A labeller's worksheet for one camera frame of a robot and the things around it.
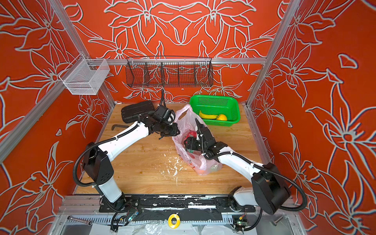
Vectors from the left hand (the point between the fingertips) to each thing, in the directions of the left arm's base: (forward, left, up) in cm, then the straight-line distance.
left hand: (180, 131), depth 82 cm
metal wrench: (-44, +40, -17) cm, 62 cm away
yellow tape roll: (-41, -2, -16) cm, 44 cm away
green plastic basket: (+33, -25, -16) cm, 44 cm away
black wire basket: (+40, +11, +14) cm, 44 cm away
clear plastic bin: (+28, +64, +15) cm, 71 cm away
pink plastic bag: (+6, -3, +3) cm, 7 cm away
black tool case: (+22, +41, -12) cm, 48 cm away
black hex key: (+12, +47, -15) cm, 51 cm away
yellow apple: (+21, -27, -10) cm, 36 cm away
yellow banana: (+24, -17, -13) cm, 32 cm away
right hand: (-3, -5, -5) cm, 8 cm away
